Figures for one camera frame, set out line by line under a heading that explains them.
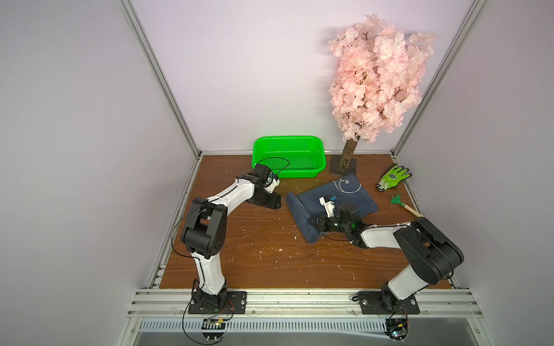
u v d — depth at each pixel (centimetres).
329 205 83
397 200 100
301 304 74
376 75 68
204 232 50
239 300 74
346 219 73
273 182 83
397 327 70
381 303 72
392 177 107
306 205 96
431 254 45
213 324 72
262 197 80
